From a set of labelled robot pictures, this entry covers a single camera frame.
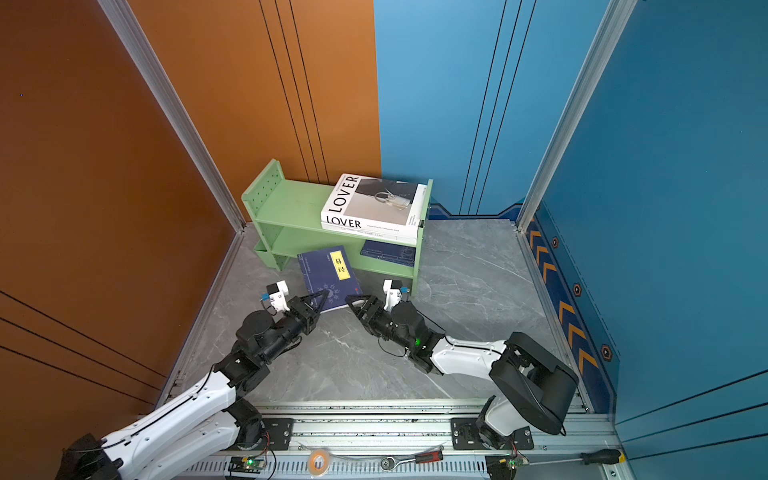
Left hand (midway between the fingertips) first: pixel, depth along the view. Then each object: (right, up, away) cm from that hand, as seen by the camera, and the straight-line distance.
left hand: (330, 291), depth 73 cm
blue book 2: (-1, +5, +6) cm, 8 cm away
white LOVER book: (+13, +22, +6) cm, 27 cm away
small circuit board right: (+42, -41, -3) cm, 59 cm away
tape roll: (0, -40, -3) cm, 40 cm away
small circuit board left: (-20, -41, -2) cm, 46 cm away
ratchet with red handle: (+15, -39, -5) cm, 42 cm away
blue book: (+18, +9, +19) cm, 27 cm away
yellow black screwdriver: (+65, -38, -5) cm, 75 cm away
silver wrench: (-22, -25, -18) cm, 38 cm away
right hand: (+3, -4, +3) cm, 6 cm away
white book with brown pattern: (+11, +14, +5) cm, 19 cm away
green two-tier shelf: (-15, +18, +14) cm, 28 cm away
